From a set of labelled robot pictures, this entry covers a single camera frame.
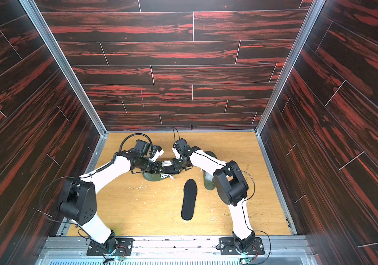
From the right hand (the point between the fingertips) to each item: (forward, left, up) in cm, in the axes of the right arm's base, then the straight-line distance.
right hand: (179, 164), depth 97 cm
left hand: (-8, +7, +6) cm, 12 cm away
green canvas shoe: (-11, +13, +3) cm, 17 cm away
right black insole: (-17, -7, -5) cm, 19 cm away
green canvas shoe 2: (-8, -18, -3) cm, 19 cm away
